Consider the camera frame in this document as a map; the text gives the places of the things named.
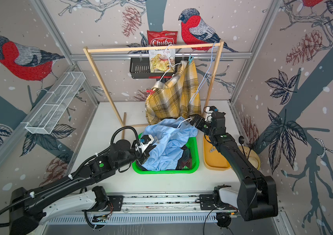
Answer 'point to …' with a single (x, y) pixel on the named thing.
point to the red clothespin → (151, 91)
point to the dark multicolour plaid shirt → (184, 161)
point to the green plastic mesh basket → (193, 142)
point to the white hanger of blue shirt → (190, 118)
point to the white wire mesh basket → (42, 121)
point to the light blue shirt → (171, 135)
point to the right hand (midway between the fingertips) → (192, 118)
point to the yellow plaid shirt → (178, 98)
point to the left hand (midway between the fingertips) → (156, 143)
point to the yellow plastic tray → (213, 159)
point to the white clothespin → (213, 148)
